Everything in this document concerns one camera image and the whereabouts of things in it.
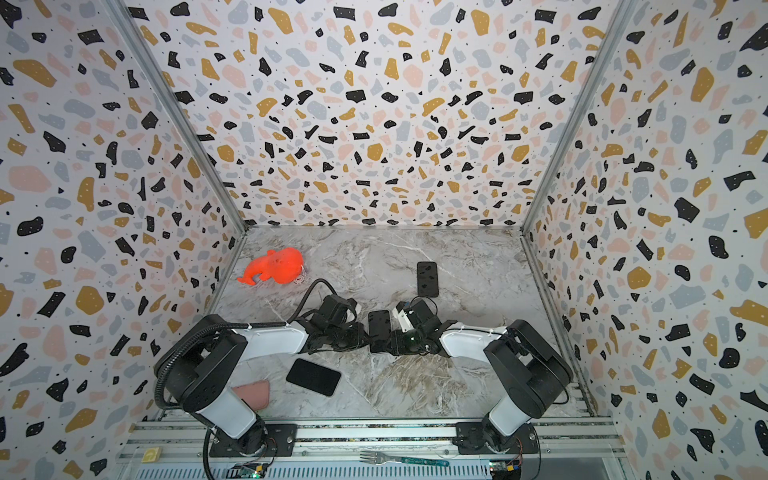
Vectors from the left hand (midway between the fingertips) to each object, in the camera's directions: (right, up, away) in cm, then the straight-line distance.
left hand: (373, 338), depth 88 cm
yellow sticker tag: (-51, -23, -18) cm, 58 cm away
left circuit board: (-28, -26, -18) cm, 42 cm away
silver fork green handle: (+2, -24, -17) cm, 29 cm away
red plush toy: (-32, +21, +13) cm, 40 cm away
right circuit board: (+33, -27, -16) cm, 46 cm away
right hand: (+3, -1, -1) cm, 3 cm away
